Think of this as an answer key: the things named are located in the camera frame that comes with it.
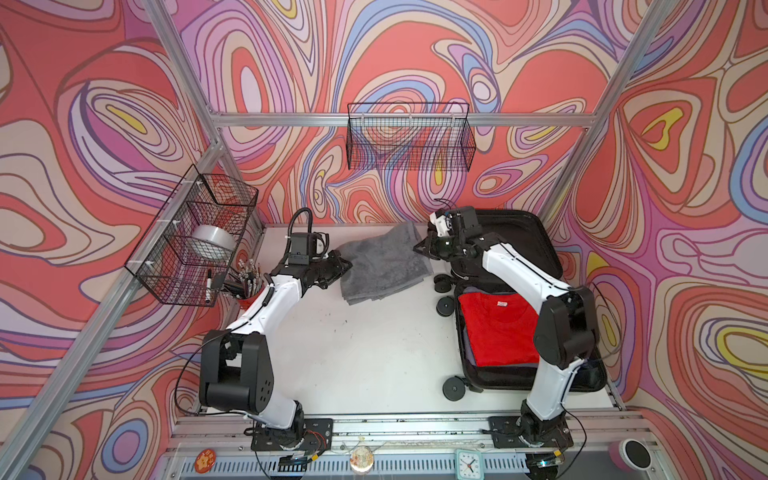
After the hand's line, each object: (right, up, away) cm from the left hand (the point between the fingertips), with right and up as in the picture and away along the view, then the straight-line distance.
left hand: (355, 261), depth 86 cm
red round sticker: (-34, -47, -16) cm, 60 cm away
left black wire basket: (-38, +4, -17) cm, 42 cm away
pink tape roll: (+64, -43, -20) cm, 80 cm away
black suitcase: (+62, +8, +19) cm, 65 cm away
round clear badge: (+3, -47, -16) cm, 50 cm away
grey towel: (+5, -1, +3) cm, 6 cm away
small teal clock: (+28, -46, -18) cm, 57 cm away
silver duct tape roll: (-34, +7, -13) cm, 37 cm away
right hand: (+18, +2, +2) cm, 19 cm away
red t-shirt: (+43, -19, -1) cm, 47 cm away
